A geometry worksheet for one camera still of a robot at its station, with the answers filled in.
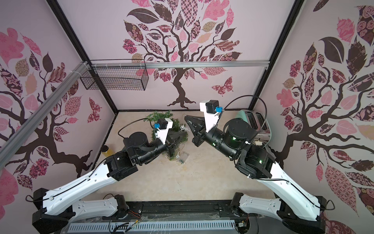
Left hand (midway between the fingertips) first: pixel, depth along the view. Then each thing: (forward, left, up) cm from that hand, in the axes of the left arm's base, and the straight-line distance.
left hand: (183, 136), depth 59 cm
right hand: (-1, -2, +13) cm, 14 cm away
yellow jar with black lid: (+9, +49, -30) cm, 58 cm away
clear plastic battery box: (+9, +2, -37) cm, 38 cm away
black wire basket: (+53, +46, -3) cm, 70 cm away
